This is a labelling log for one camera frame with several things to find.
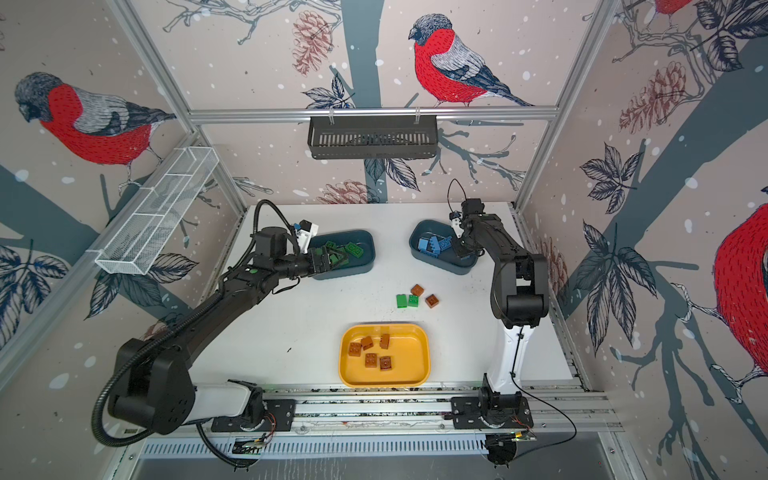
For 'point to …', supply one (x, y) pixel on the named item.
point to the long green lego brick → (354, 249)
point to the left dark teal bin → (364, 239)
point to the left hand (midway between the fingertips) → (338, 259)
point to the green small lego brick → (413, 300)
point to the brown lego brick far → (431, 301)
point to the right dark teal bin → (431, 242)
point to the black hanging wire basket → (373, 137)
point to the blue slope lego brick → (422, 244)
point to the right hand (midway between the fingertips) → (464, 250)
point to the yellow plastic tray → (384, 355)
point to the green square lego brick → (401, 301)
